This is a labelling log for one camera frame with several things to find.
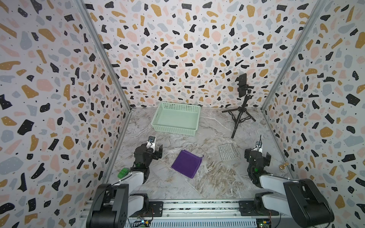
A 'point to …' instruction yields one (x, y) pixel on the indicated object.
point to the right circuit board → (263, 223)
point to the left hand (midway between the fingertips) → (156, 144)
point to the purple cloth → (187, 163)
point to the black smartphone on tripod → (242, 85)
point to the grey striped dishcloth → (229, 151)
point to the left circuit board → (141, 223)
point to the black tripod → (239, 115)
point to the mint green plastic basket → (177, 118)
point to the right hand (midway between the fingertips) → (260, 151)
